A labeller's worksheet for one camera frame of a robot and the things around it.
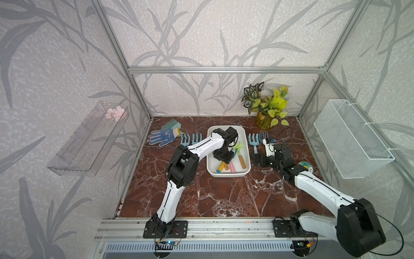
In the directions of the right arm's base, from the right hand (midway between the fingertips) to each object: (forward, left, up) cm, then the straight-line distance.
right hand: (257, 153), depth 87 cm
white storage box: (0, +25, -12) cm, 28 cm away
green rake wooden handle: (+13, +7, -11) cm, 19 cm away
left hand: (0, +17, -8) cm, 18 cm away
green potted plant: (+29, -12, +7) cm, 32 cm away
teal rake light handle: (+14, -3, -11) cm, 18 cm away
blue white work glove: (+21, +59, -11) cm, 63 cm away
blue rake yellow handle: (+20, -7, -11) cm, 24 cm away
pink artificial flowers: (+10, +71, +22) cm, 75 cm away
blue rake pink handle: (-2, +14, -10) cm, 17 cm away
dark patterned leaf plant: (+40, -1, +10) cm, 41 cm away
